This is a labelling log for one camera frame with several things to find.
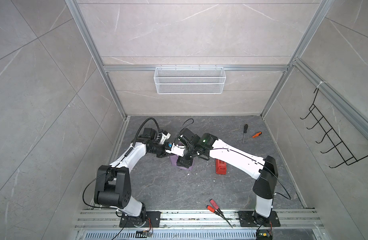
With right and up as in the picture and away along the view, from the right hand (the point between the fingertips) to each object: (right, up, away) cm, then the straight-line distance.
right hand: (180, 156), depth 78 cm
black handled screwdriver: (+48, +13, +32) cm, 59 cm away
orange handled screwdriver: (+55, +10, +29) cm, 63 cm away
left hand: (-3, +3, +6) cm, 7 cm away
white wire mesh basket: (+6, +48, +23) cm, 54 cm away
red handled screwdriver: (+17, -27, -2) cm, 32 cm away
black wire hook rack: (+69, +8, -15) cm, 71 cm away
